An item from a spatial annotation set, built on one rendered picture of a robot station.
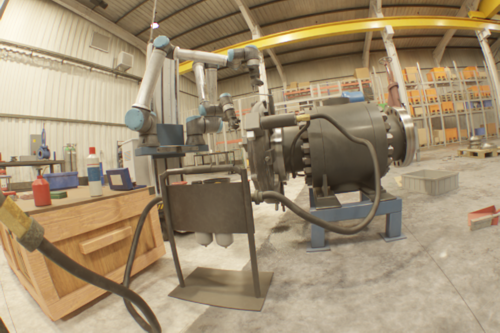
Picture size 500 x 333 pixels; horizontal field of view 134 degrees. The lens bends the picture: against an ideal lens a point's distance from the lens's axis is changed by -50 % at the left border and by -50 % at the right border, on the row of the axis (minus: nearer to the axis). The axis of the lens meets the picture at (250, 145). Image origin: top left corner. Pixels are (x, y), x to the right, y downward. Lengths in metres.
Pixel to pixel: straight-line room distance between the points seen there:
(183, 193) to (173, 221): 0.15
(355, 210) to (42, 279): 1.48
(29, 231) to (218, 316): 0.70
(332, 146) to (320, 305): 0.87
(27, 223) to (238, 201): 0.66
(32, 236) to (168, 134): 1.66
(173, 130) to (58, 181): 1.07
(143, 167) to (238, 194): 1.34
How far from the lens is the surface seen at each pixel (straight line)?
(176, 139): 1.96
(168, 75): 2.19
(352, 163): 1.36
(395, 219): 1.37
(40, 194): 0.95
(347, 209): 1.25
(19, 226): 0.42
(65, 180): 1.71
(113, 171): 1.21
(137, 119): 1.51
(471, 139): 5.68
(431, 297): 0.96
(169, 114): 2.07
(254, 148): 1.24
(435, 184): 2.31
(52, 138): 9.20
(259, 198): 0.80
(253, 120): 1.18
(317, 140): 1.30
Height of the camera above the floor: 0.59
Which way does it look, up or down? 3 degrees up
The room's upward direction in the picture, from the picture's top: 6 degrees counter-clockwise
